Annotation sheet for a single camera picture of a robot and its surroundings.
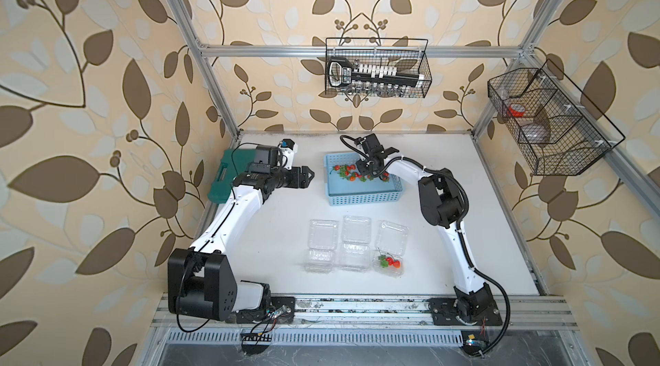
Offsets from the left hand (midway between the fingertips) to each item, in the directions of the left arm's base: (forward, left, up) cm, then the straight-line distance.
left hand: (299, 170), depth 83 cm
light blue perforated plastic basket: (+7, -16, -19) cm, 26 cm away
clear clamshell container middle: (-15, -19, -20) cm, 32 cm away
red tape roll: (+14, -70, +15) cm, 73 cm away
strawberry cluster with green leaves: (+12, -16, -18) cm, 27 cm away
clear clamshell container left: (-16, -8, -20) cm, 27 cm away
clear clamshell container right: (-17, -32, -20) cm, 41 cm away
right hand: (+17, -25, -19) cm, 35 cm away
